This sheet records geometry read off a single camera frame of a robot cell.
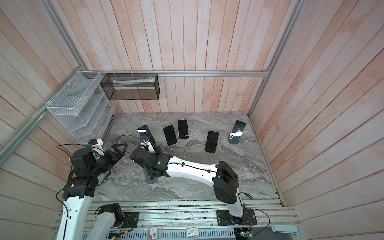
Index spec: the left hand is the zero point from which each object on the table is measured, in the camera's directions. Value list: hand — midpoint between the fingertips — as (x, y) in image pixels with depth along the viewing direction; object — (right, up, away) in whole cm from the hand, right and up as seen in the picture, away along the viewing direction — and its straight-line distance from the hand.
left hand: (124, 152), depth 71 cm
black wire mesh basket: (-6, +39, +25) cm, 47 cm away
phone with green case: (+46, +5, +22) cm, 51 cm away
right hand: (+10, -1, +6) cm, 11 cm away
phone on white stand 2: (+28, +11, +33) cm, 44 cm away
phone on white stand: (+19, +7, +27) cm, 33 cm away
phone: (+64, +10, +27) cm, 70 cm away
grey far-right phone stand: (+62, +4, +28) cm, 68 cm away
